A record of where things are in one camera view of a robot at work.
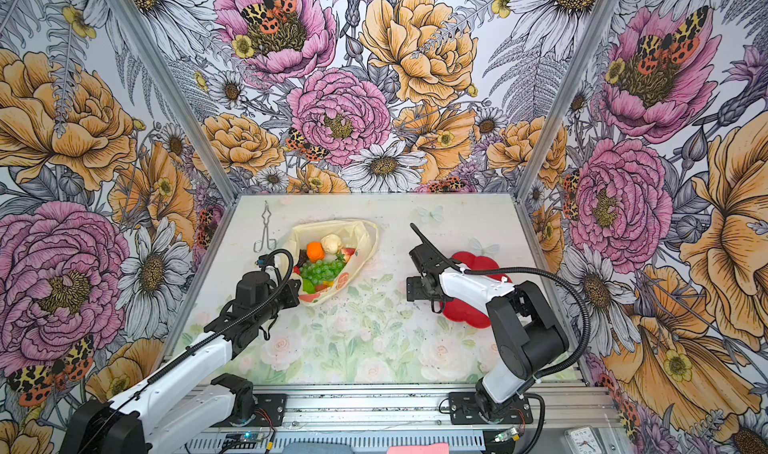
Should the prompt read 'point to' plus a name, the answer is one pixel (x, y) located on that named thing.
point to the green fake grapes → (321, 270)
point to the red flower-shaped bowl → (461, 311)
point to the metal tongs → (271, 244)
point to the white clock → (583, 440)
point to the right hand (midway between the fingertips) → (426, 301)
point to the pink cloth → (441, 448)
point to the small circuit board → (242, 440)
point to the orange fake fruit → (315, 251)
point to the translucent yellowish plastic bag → (362, 236)
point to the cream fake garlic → (332, 243)
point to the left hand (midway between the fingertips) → (300, 290)
